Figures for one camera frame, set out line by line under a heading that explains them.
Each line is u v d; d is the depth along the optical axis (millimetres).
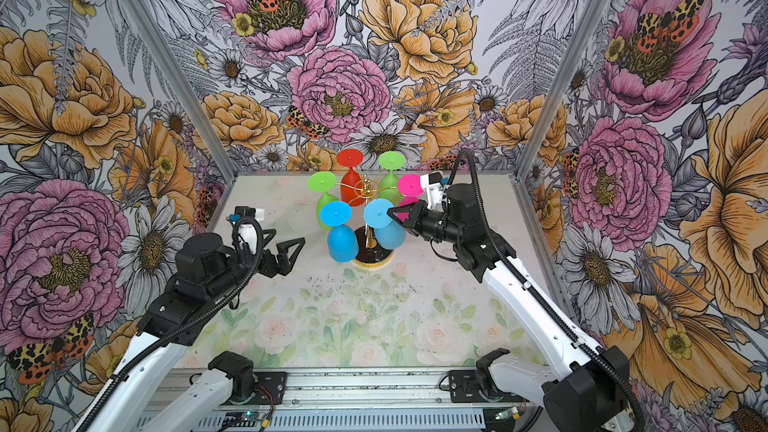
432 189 666
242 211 568
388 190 845
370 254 973
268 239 703
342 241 775
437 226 608
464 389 739
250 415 712
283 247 598
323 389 760
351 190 791
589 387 376
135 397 421
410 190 770
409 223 615
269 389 733
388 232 765
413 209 645
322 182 782
